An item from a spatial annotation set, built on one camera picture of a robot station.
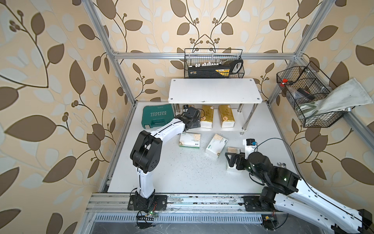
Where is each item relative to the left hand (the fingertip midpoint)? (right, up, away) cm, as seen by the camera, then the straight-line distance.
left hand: (193, 122), depth 94 cm
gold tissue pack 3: (+22, +4, 0) cm, 22 cm away
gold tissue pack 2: (+8, +3, 0) cm, 9 cm away
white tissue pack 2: (+14, -15, -3) cm, 21 cm away
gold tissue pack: (0, +11, +8) cm, 14 cm away
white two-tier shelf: (+27, +16, -17) cm, 36 cm away
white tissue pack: (-2, -12, -1) cm, 12 cm away
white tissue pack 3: (+24, -17, -5) cm, 30 cm away
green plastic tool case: (-27, +4, +12) cm, 30 cm away
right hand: (+19, -16, -20) cm, 32 cm away
